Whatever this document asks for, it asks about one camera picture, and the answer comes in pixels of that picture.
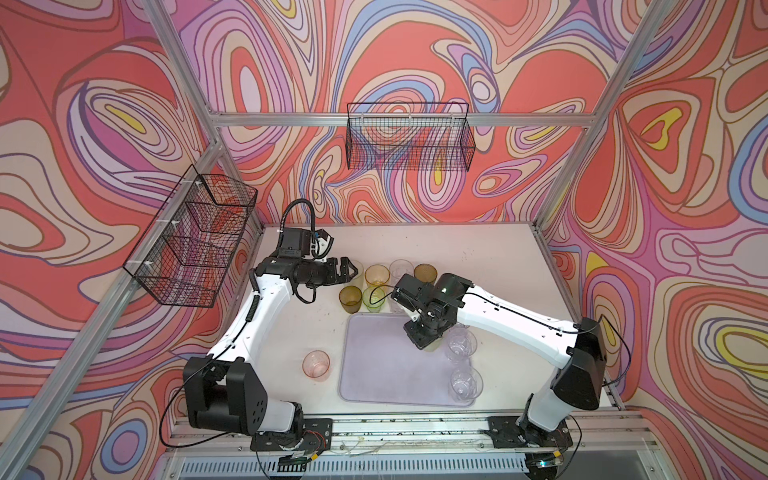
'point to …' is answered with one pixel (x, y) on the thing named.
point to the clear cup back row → (398, 268)
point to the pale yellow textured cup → (358, 280)
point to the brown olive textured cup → (426, 273)
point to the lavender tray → (380, 364)
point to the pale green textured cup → (433, 346)
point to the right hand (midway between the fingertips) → (425, 344)
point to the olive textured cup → (350, 297)
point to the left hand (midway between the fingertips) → (348, 273)
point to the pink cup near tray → (316, 365)
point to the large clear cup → (466, 384)
